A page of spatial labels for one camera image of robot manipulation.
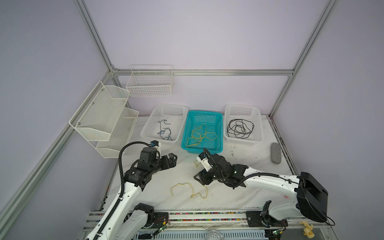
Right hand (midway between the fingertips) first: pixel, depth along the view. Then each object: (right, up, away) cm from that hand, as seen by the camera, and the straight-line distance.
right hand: (196, 175), depth 77 cm
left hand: (-14, +8, 0) cm, 16 cm away
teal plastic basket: (+14, +30, +36) cm, 49 cm away
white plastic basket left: (-24, +29, +38) cm, 54 cm away
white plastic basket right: (+43, +37, +38) cm, 68 cm away
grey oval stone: (+52, +9, +19) cm, 56 cm away
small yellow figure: (+53, -23, -7) cm, 59 cm away
